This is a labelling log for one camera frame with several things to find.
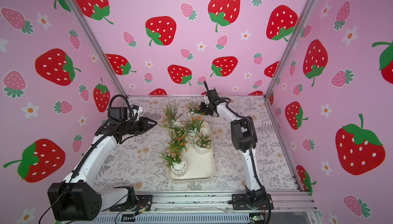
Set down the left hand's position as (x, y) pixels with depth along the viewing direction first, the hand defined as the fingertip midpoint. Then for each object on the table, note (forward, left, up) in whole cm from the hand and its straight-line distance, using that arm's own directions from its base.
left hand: (156, 123), depth 80 cm
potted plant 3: (+15, -20, -6) cm, 25 cm away
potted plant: (-16, -10, -6) cm, 20 cm away
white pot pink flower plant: (-8, -25, -7) cm, 27 cm away
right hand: (+19, -20, -12) cm, 30 cm away
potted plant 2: (+13, -5, -15) cm, 20 cm away
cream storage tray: (-15, -23, -22) cm, 35 cm away
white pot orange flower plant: (+5, -18, -13) cm, 23 cm away
